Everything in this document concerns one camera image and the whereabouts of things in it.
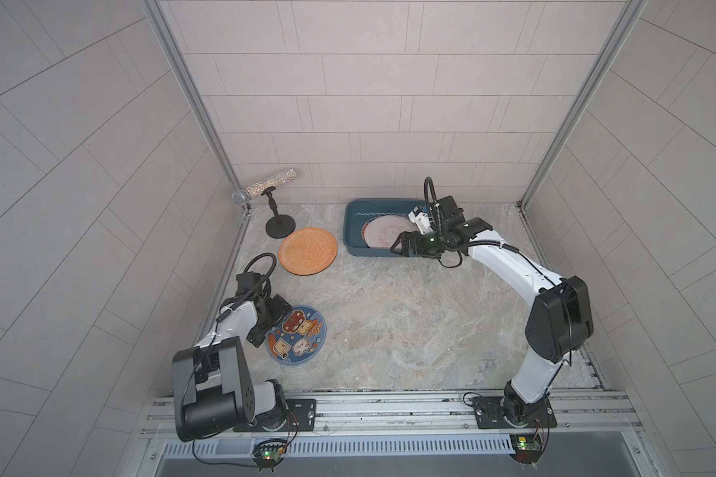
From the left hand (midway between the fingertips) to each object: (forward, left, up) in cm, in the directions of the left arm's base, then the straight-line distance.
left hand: (284, 315), depth 90 cm
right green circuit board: (-33, -63, +2) cm, 71 cm away
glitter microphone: (+26, +12, +25) cm, 38 cm away
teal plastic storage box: (+39, -21, +6) cm, 45 cm away
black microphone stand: (+33, +8, +4) cm, 34 cm away
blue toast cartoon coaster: (-8, -6, +3) cm, 10 cm away
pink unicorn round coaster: (+29, -30, +5) cm, 43 cm away
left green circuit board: (-34, -4, +5) cm, 35 cm away
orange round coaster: (+22, -4, +3) cm, 23 cm away
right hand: (+12, -35, +18) cm, 42 cm away
